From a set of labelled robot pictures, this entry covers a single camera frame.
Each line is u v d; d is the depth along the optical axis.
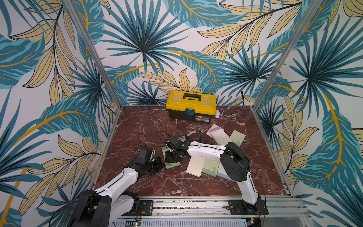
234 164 0.52
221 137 1.01
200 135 1.01
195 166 0.88
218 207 0.77
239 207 0.75
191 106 0.96
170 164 0.86
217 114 1.12
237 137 1.01
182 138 1.00
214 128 1.07
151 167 0.73
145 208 0.74
